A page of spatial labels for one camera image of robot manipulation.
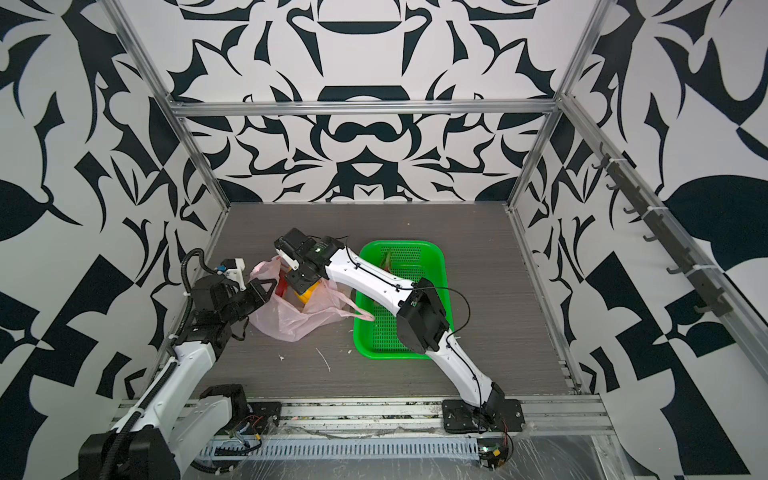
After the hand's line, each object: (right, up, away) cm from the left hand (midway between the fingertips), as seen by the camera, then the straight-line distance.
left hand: (276, 276), depth 82 cm
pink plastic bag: (+3, -10, -3) cm, 11 cm away
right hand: (+6, 0, +3) cm, 7 cm away
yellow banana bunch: (+9, -4, -5) cm, 11 cm away
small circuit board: (+55, -40, -11) cm, 68 cm away
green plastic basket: (+28, -19, +5) cm, 34 cm away
